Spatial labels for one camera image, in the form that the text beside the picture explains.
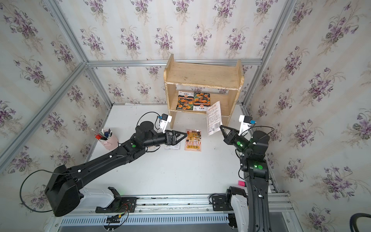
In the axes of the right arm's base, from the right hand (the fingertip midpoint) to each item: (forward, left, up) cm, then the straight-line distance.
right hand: (222, 127), depth 67 cm
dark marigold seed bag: (+28, +19, -10) cm, 35 cm away
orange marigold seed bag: (+31, +8, -11) cm, 34 cm away
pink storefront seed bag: (+11, +13, -31) cm, 35 cm away
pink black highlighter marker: (-16, -14, -31) cm, 38 cm away
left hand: (-3, +18, -4) cm, 19 cm away
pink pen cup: (+3, +64, -24) cm, 69 cm away
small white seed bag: (+6, +24, -31) cm, 40 cm away
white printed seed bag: (+7, +3, -2) cm, 8 cm away
